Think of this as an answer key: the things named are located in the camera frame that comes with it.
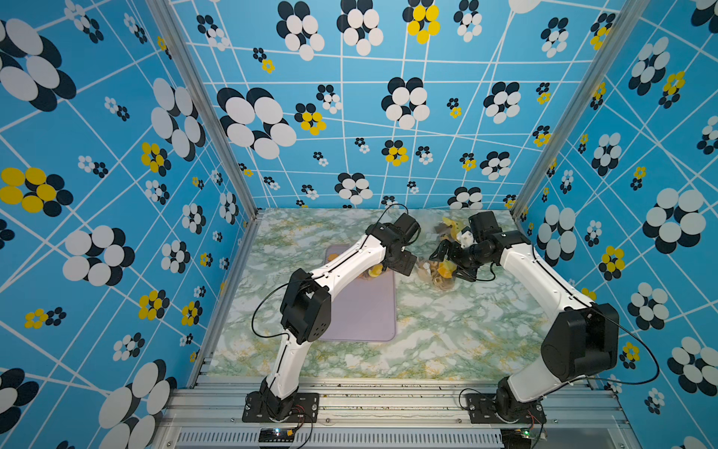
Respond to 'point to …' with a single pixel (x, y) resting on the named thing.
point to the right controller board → (516, 438)
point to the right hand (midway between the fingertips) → (444, 262)
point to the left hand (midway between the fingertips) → (400, 259)
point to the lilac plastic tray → (365, 309)
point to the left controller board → (276, 434)
